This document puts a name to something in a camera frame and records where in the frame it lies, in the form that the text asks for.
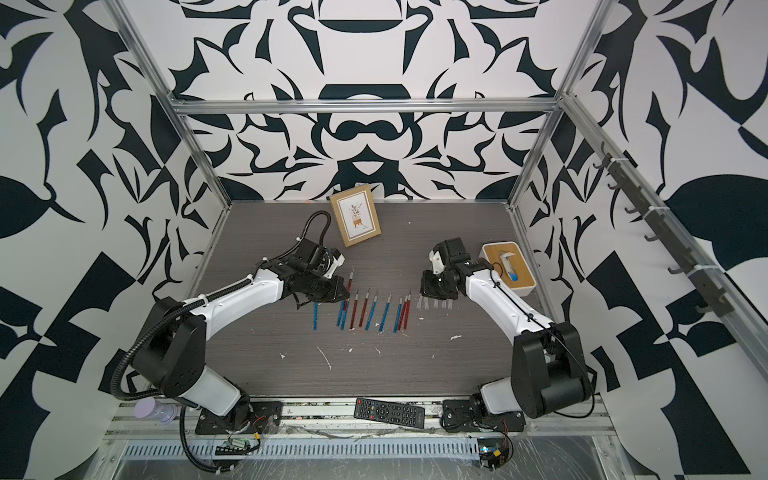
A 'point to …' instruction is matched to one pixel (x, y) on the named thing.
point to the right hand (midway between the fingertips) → (422, 285)
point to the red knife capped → (364, 307)
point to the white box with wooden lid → (507, 259)
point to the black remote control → (387, 411)
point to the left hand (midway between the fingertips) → (346, 290)
